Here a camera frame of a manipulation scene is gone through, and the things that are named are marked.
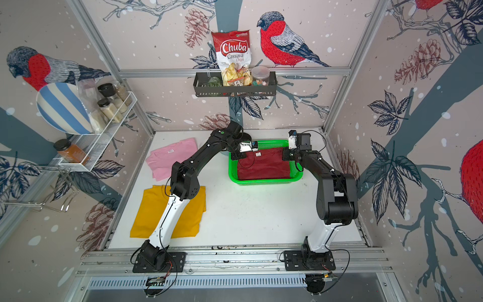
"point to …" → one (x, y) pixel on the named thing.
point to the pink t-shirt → (161, 160)
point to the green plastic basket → (295, 169)
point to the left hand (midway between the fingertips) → (247, 149)
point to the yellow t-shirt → (151, 206)
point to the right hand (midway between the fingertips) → (283, 149)
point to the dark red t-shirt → (264, 163)
